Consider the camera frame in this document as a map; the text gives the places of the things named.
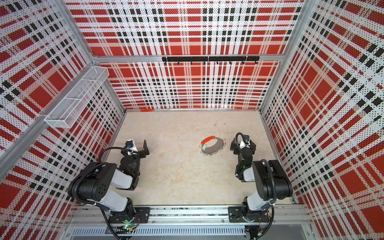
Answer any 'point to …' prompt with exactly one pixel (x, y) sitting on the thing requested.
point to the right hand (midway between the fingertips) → (242, 140)
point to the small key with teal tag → (204, 147)
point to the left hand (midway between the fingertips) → (137, 144)
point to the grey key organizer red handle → (210, 150)
